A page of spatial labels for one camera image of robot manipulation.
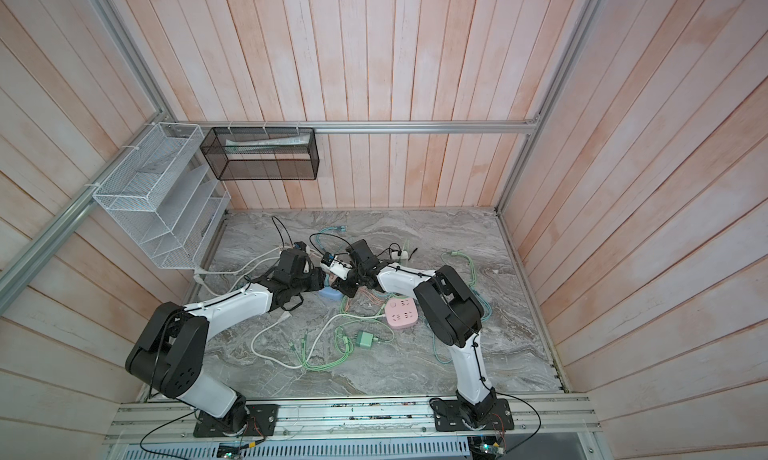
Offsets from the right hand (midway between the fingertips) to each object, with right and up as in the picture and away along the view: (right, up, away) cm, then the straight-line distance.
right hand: (335, 280), depth 95 cm
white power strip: (+22, +8, -1) cm, 23 cm away
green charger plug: (+10, -16, -10) cm, 21 cm away
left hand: (-5, 0, -3) cm, 5 cm away
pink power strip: (+21, -9, -6) cm, 24 cm away
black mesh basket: (-27, +44, +8) cm, 52 cm away
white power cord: (-18, -11, -5) cm, 22 cm away
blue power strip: (-1, -4, -2) cm, 5 cm away
